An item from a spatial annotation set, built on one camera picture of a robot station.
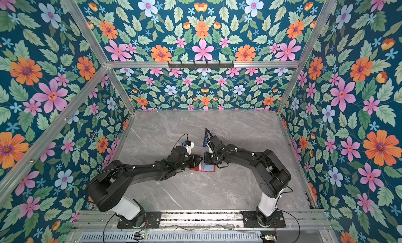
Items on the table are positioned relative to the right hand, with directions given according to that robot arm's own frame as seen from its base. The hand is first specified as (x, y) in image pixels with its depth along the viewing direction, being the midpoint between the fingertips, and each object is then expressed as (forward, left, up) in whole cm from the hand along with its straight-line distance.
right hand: (208, 158), depth 91 cm
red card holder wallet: (-5, +3, -1) cm, 6 cm away
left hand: (-2, +2, +3) cm, 4 cm away
